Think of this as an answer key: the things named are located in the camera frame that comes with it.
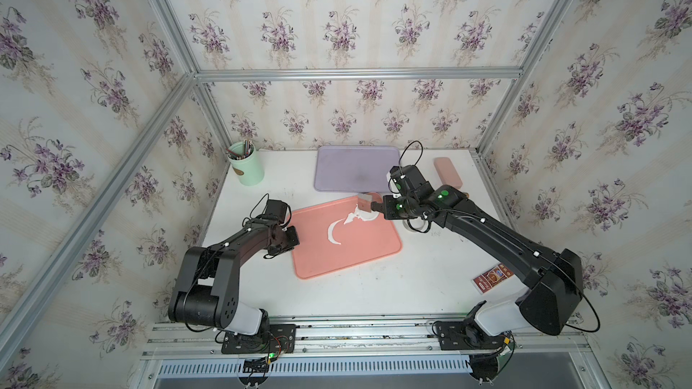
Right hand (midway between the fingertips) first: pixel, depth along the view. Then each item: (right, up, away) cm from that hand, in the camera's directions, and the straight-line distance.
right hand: (384, 208), depth 79 cm
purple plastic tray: (-8, +13, +36) cm, 39 cm away
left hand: (-29, -14, +12) cm, 34 cm away
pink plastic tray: (-18, -14, +13) cm, 26 cm away
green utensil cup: (-49, +15, +19) cm, 55 cm away
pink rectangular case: (+32, +11, +32) cm, 46 cm away
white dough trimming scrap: (-5, -5, +19) cm, 20 cm away
